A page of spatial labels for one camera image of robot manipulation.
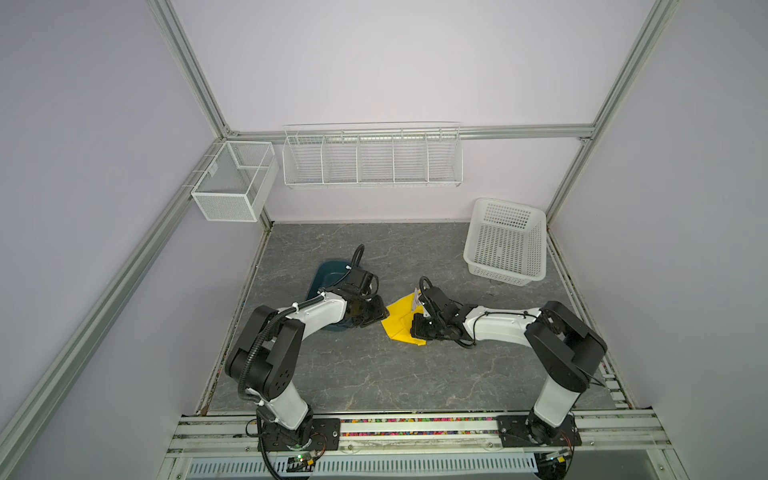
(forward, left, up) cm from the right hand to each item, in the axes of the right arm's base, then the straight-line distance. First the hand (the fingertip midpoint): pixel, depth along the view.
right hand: (409, 332), depth 91 cm
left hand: (+3, +7, +3) cm, 9 cm away
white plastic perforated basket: (+38, -39, -1) cm, 54 cm away
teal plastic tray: (+20, +28, +4) cm, 35 cm away
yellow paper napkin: (+4, +3, +1) cm, 5 cm away
